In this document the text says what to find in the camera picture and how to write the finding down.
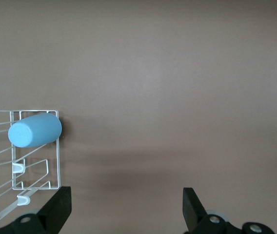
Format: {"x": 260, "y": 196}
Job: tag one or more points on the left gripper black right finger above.
{"x": 194, "y": 217}

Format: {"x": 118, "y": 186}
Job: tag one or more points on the blue plastic cup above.
{"x": 36, "y": 131}

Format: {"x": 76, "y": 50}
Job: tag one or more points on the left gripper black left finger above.
{"x": 53, "y": 214}

